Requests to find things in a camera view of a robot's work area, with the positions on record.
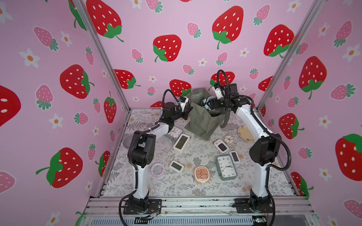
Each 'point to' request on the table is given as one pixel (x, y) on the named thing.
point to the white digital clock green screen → (181, 143)
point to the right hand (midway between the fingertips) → (210, 100)
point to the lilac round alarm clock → (158, 169)
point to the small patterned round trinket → (228, 139)
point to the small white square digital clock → (176, 166)
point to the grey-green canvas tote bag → (202, 121)
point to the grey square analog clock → (174, 133)
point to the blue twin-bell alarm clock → (204, 101)
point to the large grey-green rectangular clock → (226, 166)
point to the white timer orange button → (221, 146)
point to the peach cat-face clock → (202, 174)
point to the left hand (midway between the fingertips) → (193, 107)
